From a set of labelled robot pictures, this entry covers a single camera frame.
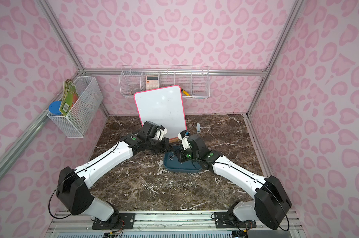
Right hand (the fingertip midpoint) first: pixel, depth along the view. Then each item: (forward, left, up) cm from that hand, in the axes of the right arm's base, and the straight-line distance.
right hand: (173, 152), depth 78 cm
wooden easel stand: (+2, -1, +9) cm, 10 cm away
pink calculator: (+43, +16, +14) cm, 48 cm away
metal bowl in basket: (+37, +26, +13) cm, 47 cm away
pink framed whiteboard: (+25, +6, +10) cm, 27 cm away
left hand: (+3, -1, +2) cm, 4 cm away
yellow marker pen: (+40, -5, +8) cm, 41 cm away
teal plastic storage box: (+3, +3, -18) cm, 18 cm away
